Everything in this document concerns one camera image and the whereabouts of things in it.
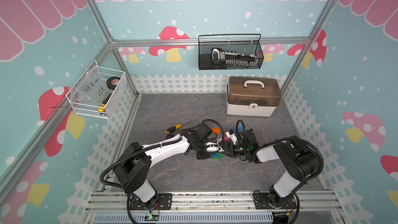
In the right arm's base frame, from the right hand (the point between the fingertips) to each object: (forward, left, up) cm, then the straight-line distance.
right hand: (218, 151), depth 87 cm
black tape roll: (+25, +55, +31) cm, 68 cm away
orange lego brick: (-1, +2, +23) cm, 23 cm away
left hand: (-2, +6, +2) cm, 7 cm away
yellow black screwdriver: (+17, +28, -2) cm, 33 cm away
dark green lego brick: (-2, 0, -1) cm, 2 cm away
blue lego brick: (-3, +3, +2) cm, 5 cm away
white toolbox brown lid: (+39, -27, +3) cm, 48 cm away
